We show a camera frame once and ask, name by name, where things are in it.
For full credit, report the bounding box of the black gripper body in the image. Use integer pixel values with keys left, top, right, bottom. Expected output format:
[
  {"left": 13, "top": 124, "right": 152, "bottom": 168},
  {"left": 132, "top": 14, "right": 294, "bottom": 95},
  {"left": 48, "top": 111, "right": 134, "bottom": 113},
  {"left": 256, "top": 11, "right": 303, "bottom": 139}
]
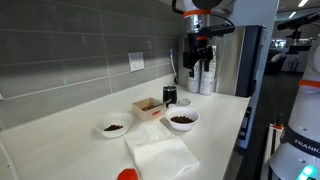
[{"left": 183, "top": 24, "right": 235, "bottom": 69}]

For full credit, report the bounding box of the patterned paper cup stack front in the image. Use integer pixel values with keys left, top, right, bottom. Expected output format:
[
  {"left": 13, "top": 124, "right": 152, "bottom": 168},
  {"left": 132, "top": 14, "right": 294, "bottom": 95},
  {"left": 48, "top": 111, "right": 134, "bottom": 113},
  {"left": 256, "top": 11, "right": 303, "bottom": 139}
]
[{"left": 199, "top": 46, "right": 216, "bottom": 96}]

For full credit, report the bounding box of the patterned paper cup stack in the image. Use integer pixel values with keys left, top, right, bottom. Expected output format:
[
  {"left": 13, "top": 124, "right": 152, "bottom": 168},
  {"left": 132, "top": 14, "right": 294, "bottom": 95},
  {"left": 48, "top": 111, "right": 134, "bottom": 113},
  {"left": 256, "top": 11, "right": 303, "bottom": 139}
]
[
  {"left": 199, "top": 46, "right": 216, "bottom": 96},
  {"left": 187, "top": 62, "right": 201, "bottom": 93}
]

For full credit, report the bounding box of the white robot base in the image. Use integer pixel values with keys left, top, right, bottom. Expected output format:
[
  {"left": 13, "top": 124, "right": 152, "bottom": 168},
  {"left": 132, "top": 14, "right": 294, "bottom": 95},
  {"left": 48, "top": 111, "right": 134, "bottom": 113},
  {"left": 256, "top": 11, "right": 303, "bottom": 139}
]
[{"left": 269, "top": 36, "right": 320, "bottom": 180}]

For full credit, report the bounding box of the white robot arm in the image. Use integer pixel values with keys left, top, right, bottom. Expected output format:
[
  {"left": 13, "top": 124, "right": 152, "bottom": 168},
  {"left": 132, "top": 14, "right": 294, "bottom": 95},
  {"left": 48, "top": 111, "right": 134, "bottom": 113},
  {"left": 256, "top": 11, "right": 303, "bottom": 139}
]
[{"left": 172, "top": 0, "right": 235, "bottom": 77}]

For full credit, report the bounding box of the patterned paper cup stack rear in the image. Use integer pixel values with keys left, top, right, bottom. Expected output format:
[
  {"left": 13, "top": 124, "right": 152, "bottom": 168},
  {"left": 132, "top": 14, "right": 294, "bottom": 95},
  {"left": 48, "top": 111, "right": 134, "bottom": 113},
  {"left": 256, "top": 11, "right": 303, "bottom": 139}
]
[{"left": 187, "top": 62, "right": 201, "bottom": 93}]

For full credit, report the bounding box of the black tumbler cup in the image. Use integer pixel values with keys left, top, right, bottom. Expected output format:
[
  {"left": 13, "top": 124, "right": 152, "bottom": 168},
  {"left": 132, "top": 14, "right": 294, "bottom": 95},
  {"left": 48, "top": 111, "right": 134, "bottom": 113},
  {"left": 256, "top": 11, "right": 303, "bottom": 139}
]
[{"left": 163, "top": 86, "right": 177, "bottom": 105}]

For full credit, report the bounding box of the white bowl with beans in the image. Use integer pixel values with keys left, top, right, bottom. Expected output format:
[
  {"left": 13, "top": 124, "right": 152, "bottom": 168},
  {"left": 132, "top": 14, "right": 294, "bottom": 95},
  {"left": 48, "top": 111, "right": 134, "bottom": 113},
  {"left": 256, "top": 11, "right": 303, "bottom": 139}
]
[{"left": 165, "top": 107, "right": 200, "bottom": 131}]

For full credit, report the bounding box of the small cardboard box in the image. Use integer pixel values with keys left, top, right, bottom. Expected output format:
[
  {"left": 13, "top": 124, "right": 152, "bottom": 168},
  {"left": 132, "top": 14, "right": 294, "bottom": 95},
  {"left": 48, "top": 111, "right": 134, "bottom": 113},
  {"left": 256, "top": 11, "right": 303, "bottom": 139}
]
[{"left": 132, "top": 97, "right": 166, "bottom": 121}]

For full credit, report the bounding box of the metal spoon in box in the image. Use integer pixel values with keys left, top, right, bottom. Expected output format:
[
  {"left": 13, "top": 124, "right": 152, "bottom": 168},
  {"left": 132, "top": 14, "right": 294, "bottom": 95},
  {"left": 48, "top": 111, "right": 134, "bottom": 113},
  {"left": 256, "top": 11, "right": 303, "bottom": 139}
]
[{"left": 142, "top": 99, "right": 172, "bottom": 111}]

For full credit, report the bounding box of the white paper napkin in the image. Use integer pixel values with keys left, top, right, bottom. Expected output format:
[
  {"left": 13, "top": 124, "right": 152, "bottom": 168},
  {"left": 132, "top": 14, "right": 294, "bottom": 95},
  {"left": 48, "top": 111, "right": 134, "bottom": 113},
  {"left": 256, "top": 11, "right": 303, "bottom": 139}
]
[{"left": 124, "top": 121, "right": 200, "bottom": 180}]

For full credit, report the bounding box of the red round object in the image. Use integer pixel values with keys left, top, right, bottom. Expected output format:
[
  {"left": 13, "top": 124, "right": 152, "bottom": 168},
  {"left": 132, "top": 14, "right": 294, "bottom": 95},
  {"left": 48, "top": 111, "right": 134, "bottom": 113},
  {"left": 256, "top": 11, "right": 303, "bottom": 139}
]
[{"left": 117, "top": 168, "right": 139, "bottom": 180}]

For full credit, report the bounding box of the white wall outlet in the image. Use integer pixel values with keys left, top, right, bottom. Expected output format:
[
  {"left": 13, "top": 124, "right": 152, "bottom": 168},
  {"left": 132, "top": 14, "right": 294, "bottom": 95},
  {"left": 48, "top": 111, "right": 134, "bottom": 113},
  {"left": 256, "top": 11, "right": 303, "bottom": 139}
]
[{"left": 128, "top": 52, "right": 144, "bottom": 72}]

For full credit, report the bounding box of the black camera on stand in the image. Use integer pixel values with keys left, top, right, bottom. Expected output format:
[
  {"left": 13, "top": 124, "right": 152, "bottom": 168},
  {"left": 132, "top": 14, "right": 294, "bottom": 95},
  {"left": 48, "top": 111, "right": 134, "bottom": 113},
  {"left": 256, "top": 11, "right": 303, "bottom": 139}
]
[{"left": 277, "top": 13, "right": 320, "bottom": 54}]

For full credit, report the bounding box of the white bowl near wall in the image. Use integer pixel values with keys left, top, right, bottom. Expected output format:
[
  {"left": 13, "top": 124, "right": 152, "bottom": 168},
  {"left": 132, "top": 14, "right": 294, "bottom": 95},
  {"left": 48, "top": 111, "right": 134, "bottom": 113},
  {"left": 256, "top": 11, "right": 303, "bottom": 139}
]
[{"left": 95, "top": 112, "right": 133, "bottom": 138}]

